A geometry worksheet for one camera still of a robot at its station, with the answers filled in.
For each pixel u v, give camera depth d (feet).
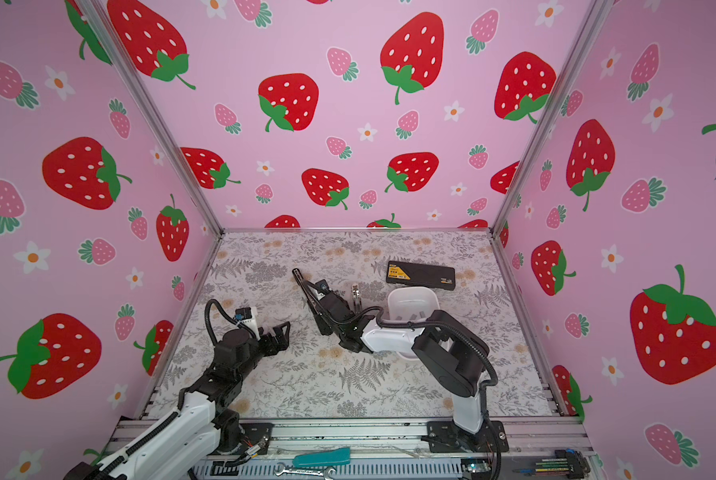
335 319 2.20
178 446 1.69
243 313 2.40
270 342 2.46
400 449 2.40
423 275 3.42
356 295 3.23
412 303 3.24
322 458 2.35
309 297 3.24
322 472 2.27
